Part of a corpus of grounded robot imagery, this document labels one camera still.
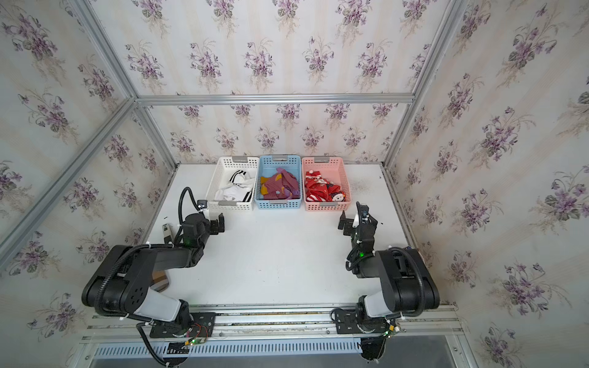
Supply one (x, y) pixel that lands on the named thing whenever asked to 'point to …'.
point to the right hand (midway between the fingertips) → (360, 213)
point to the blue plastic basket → (267, 168)
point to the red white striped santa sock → (313, 175)
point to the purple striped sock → (283, 185)
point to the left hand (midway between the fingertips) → (210, 215)
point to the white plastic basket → (224, 167)
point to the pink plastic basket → (333, 169)
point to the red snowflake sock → (321, 190)
